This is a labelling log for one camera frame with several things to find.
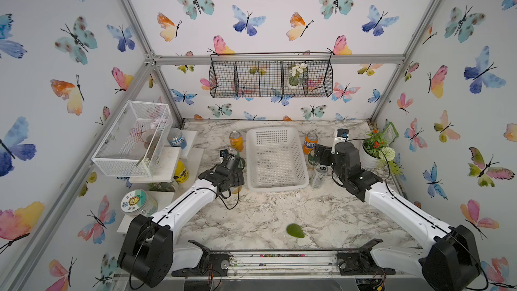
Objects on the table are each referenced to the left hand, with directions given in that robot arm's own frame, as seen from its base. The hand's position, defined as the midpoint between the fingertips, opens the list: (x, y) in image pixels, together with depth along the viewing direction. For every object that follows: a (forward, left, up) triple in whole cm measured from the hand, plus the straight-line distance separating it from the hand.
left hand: (236, 174), depth 87 cm
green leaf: (-21, -24, -9) cm, 33 cm away
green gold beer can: (-5, +1, -4) cm, 7 cm away
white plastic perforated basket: (+14, -18, -10) cm, 25 cm away
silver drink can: (-3, -35, +2) cm, 35 cm away
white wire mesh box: (+3, +36, +18) cm, 40 cm away
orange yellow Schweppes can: (+20, +1, -1) cm, 20 cm away
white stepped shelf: (-4, +31, -1) cm, 31 cm away
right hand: (+5, -37, +13) cm, 40 cm away
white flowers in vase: (+38, -27, +20) cm, 50 cm away
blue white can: (+10, +24, +13) cm, 29 cm away
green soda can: (-6, -4, +18) cm, 20 cm away
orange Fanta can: (+17, -34, 0) cm, 38 cm away
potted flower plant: (+8, -61, +5) cm, 62 cm away
